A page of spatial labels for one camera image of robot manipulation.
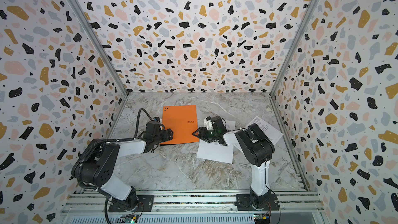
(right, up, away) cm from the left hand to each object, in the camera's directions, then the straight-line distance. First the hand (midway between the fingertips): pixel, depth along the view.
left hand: (168, 130), depth 95 cm
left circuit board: (-11, -36, -25) cm, 46 cm away
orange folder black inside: (+7, +5, +11) cm, 14 cm away
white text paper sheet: (+29, -12, -4) cm, 31 cm away
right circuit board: (+49, -37, -24) cm, 66 cm away
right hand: (+15, -1, -2) cm, 15 cm away
